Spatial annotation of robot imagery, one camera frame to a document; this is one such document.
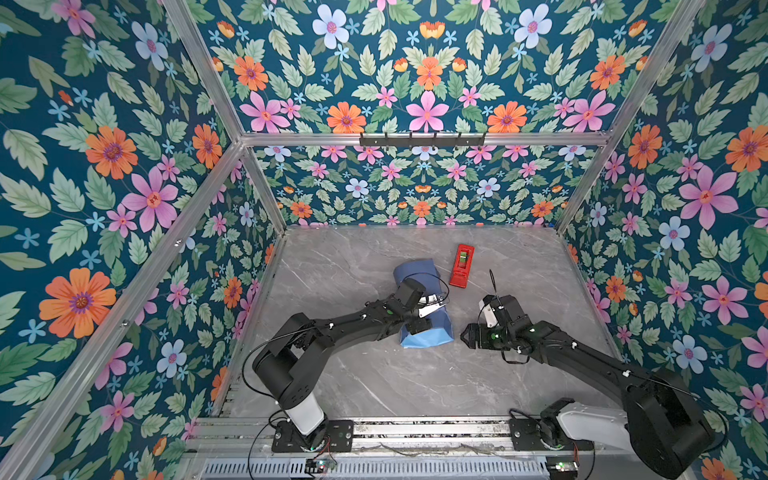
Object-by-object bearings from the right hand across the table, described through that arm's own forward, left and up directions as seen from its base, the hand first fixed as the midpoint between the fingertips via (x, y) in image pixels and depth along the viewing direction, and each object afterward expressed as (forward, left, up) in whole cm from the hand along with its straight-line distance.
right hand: (471, 335), depth 86 cm
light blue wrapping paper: (+3, +8, -4) cm, 10 cm away
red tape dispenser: (+25, -1, +1) cm, 25 cm away
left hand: (+10, +12, +5) cm, 16 cm away
